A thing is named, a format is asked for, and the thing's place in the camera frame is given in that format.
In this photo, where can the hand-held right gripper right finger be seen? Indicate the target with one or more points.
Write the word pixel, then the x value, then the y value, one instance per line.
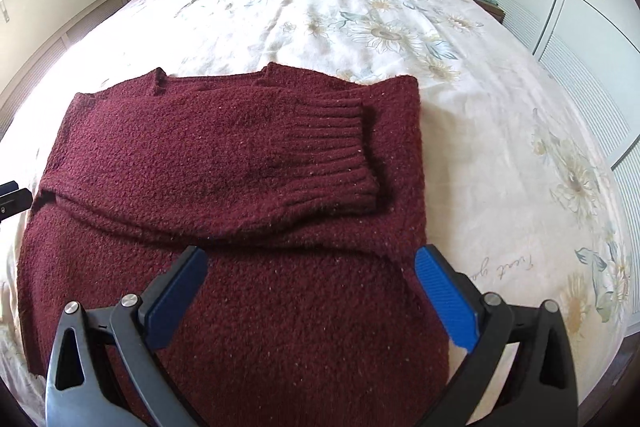
pixel 445 302

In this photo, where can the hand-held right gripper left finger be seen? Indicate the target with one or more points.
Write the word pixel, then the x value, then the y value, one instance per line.
pixel 175 297

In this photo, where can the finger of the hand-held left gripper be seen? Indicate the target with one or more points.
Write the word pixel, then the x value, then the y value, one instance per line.
pixel 17 202
pixel 7 187

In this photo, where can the dark red knit sweater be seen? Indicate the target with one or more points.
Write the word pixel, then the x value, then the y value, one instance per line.
pixel 225 207

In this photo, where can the wooden nightstand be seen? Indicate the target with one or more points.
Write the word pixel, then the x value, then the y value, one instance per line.
pixel 492 9

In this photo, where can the bed with floral duvet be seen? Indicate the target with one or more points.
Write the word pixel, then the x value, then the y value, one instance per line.
pixel 325 7

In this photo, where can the white wardrobe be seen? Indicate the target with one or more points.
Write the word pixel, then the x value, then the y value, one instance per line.
pixel 575 7

